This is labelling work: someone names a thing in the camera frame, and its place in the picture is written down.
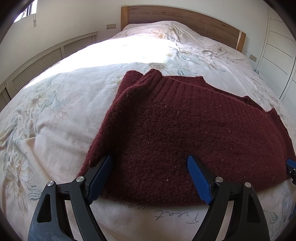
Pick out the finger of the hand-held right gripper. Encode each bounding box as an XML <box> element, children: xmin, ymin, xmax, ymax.
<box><xmin>285</xmin><ymin>159</ymin><xmax>296</xmax><ymax>186</ymax></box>

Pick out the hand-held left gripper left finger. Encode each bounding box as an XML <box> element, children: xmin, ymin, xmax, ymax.
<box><xmin>28</xmin><ymin>155</ymin><xmax>113</xmax><ymax>241</ymax></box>

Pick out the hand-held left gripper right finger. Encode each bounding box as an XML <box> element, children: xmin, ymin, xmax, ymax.
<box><xmin>187</xmin><ymin>155</ymin><xmax>270</xmax><ymax>241</ymax></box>

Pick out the dark red knitted sweater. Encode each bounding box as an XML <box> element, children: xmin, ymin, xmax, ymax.
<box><xmin>77</xmin><ymin>69</ymin><xmax>296</xmax><ymax>206</ymax></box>

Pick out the bed with floral duvet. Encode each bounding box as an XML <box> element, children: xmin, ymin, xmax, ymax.
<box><xmin>0</xmin><ymin>21</ymin><xmax>296</xmax><ymax>241</ymax></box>

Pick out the white wardrobe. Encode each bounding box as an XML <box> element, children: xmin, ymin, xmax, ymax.
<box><xmin>255</xmin><ymin>6</ymin><xmax>296</xmax><ymax>117</ymax></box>

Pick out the slatted radiator cover cabinet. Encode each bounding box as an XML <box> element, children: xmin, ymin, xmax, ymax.
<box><xmin>0</xmin><ymin>32</ymin><xmax>98</xmax><ymax>110</ymax></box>

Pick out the wooden headboard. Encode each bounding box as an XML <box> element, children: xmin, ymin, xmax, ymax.
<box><xmin>121</xmin><ymin>6</ymin><xmax>246</xmax><ymax>53</ymax></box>

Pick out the window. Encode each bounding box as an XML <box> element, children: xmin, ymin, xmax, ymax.
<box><xmin>13</xmin><ymin>0</ymin><xmax>38</xmax><ymax>23</ymax></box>

